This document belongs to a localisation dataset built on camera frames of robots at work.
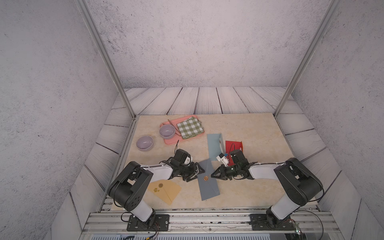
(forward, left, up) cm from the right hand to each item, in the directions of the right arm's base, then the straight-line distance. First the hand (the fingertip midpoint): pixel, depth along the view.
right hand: (213, 177), depth 84 cm
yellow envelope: (-6, +26, -3) cm, 27 cm away
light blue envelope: (+24, -3, -5) cm, 25 cm away
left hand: (+1, +5, 0) cm, 5 cm away
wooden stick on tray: (+38, +25, -2) cm, 46 cm away
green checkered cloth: (+38, +15, -2) cm, 41 cm away
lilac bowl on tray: (+33, +30, 0) cm, 45 cm away
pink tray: (+29, +23, -2) cm, 37 cm away
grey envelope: (-3, +3, -3) cm, 5 cm away
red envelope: (+25, -15, -8) cm, 30 cm away
